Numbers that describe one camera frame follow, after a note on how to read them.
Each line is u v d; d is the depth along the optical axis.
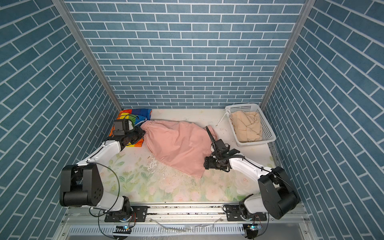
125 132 0.70
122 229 0.72
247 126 1.05
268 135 0.98
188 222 0.72
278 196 0.43
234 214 0.73
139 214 0.74
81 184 0.43
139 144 0.99
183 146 0.97
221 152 0.69
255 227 0.71
